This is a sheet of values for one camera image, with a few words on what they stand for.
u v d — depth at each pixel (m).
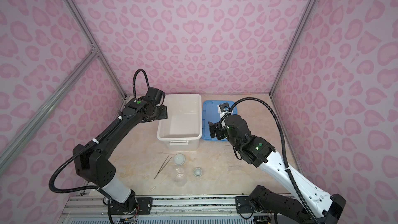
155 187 0.79
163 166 0.86
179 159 0.88
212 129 0.62
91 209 0.73
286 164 0.43
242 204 0.74
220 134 0.61
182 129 1.00
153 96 0.64
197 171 0.82
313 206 0.38
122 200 0.61
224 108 0.57
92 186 0.48
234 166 0.83
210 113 1.12
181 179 0.82
